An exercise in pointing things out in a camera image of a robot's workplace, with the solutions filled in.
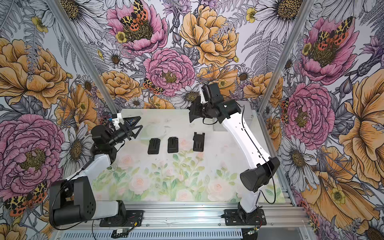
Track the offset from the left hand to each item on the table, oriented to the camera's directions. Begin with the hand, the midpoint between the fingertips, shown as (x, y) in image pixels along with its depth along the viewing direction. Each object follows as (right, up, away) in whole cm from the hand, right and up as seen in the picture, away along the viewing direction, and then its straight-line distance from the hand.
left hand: (142, 124), depth 79 cm
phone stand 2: (+13, -14, +20) cm, 27 cm away
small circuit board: (-9, -52, -6) cm, 53 cm away
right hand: (+26, +5, -4) cm, 27 cm away
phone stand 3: (+29, -11, +15) cm, 35 cm away
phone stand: (0, -14, +20) cm, 25 cm away
